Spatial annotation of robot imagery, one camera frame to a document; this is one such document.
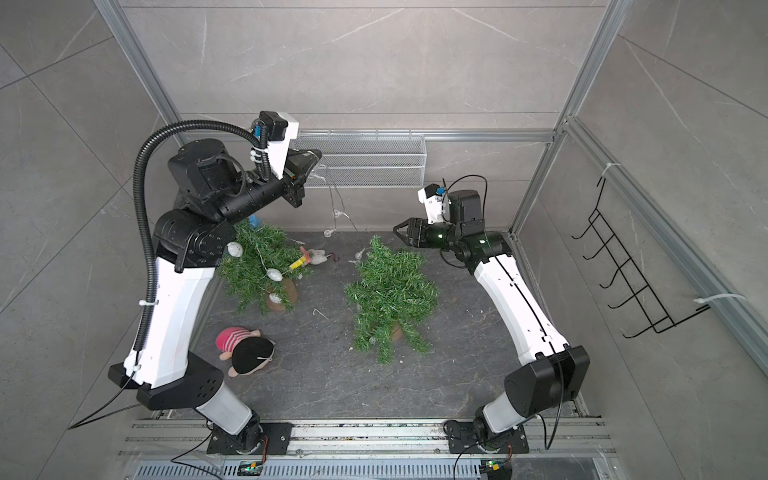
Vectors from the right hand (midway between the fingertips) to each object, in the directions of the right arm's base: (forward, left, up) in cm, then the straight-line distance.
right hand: (405, 230), depth 73 cm
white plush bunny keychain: (+17, +30, -30) cm, 46 cm away
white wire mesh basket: (+39, +13, -4) cm, 41 cm away
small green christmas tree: (-6, +38, -11) cm, 40 cm away
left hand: (-4, +17, +25) cm, 30 cm away
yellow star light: (+2, +31, -15) cm, 35 cm away
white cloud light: (-5, +35, -11) cm, 37 cm away
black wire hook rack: (-20, -51, -3) cm, 55 cm away
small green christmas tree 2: (-17, +4, -4) cm, 18 cm away
